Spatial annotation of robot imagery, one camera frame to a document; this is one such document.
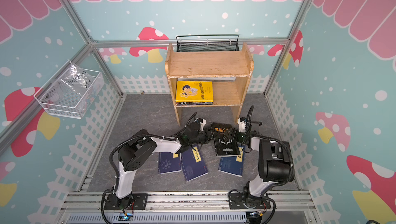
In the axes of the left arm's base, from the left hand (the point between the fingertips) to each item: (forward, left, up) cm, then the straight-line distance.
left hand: (219, 137), depth 88 cm
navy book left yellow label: (-13, +28, -6) cm, 31 cm away
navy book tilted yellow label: (-13, +14, -7) cm, 20 cm away
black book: (+1, -4, -4) cm, 6 cm away
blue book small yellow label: (-14, -8, -7) cm, 17 cm away
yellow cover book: (+19, +15, +17) cm, 30 cm away
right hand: (+6, -6, -4) cm, 10 cm away
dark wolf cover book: (+13, +15, +15) cm, 25 cm away
